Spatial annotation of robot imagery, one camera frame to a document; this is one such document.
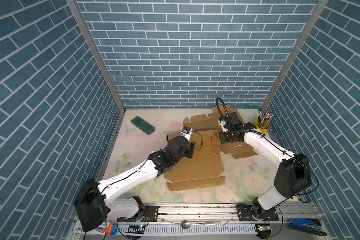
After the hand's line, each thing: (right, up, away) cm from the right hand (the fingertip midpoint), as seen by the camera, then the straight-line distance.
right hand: (221, 135), depth 89 cm
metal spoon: (-21, -40, -19) cm, 50 cm away
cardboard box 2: (+13, -11, +10) cm, 20 cm away
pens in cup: (+31, +10, +7) cm, 34 cm away
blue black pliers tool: (+38, -41, -19) cm, 59 cm away
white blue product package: (-56, -42, -20) cm, 73 cm away
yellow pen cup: (+30, +5, +9) cm, 32 cm away
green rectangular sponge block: (-54, +5, +21) cm, 58 cm away
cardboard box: (-11, -22, 0) cm, 24 cm away
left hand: (-17, -3, -12) cm, 21 cm away
